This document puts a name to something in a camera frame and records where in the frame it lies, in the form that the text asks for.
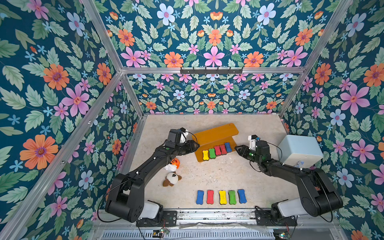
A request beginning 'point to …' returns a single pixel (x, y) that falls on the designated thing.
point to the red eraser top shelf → (210, 196)
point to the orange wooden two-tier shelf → (216, 136)
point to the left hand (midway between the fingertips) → (198, 144)
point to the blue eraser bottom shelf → (228, 147)
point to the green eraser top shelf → (232, 197)
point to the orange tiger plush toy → (174, 163)
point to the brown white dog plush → (171, 178)
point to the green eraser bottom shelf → (212, 153)
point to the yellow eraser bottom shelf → (205, 156)
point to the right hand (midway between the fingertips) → (236, 147)
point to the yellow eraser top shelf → (223, 199)
